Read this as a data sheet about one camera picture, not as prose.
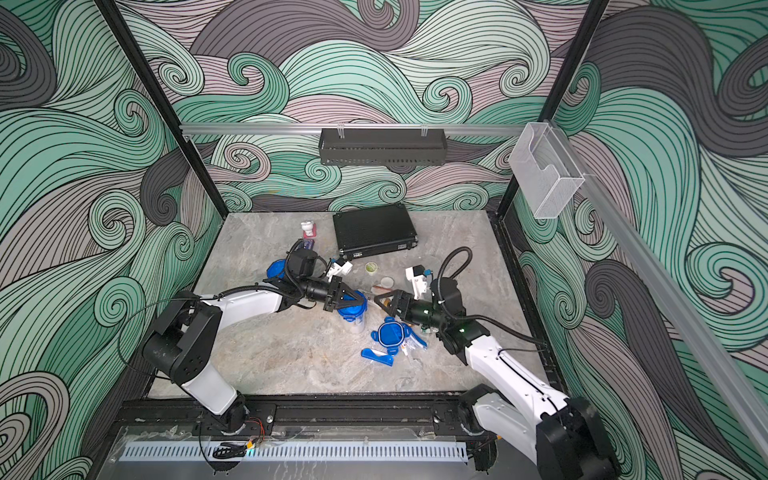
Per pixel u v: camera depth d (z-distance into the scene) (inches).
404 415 29.3
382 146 41.7
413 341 33.7
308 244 42.4
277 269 34.5
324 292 29.9
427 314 26.3
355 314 30.6
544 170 30.8
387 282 38.7
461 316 24.0
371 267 40.8
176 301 19.3
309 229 43.2
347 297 31.2
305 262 28.3
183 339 18.2
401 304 26.8
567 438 15.1
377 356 32.9
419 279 28.7
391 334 34.5
